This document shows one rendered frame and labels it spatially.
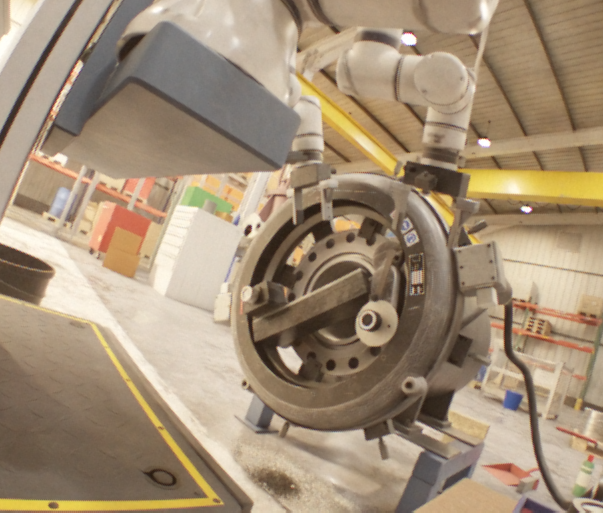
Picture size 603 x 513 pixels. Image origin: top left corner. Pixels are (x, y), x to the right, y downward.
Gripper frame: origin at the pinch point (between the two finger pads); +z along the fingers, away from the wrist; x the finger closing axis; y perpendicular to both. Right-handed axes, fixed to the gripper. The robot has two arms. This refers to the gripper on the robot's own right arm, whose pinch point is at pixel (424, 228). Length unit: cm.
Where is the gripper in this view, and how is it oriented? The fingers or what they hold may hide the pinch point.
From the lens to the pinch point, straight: 83.1
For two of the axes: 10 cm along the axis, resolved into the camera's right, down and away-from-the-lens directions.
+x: 7.0, 3.0, -6.5
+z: -1.6, 9.5, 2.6
